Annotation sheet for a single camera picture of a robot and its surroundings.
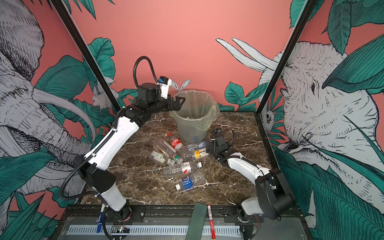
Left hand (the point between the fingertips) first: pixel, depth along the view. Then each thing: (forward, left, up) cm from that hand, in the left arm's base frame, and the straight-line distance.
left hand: (177, 93), depth 71 cm
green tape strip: (-49, -8, -40) cm, 63 cm away
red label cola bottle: (-6, +4, -36) cm, 37 cm away
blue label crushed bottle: (-31, -4, -36) cm, 48 cm away
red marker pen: (-48, -15, -40) cm, 64 cm away
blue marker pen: (-47, +39, -39) cm, 72 cm away
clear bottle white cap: (-8, -6, -37) cm, 39 cm away
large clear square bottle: (-6, +11, -40) cm, 41 cm away
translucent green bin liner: (+16, -12, -29) cm, 35 cm away
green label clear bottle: (-16, +3, -38) cm, 41 cm away
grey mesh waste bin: (+16, -11, -30) cm, 36 cm away
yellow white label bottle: (-14, -12, -35) cm, 40 cm away
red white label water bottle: (-23, -2, -35) cm, 42 cm away
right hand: (-9, -20, -30) cm, 37 cm away
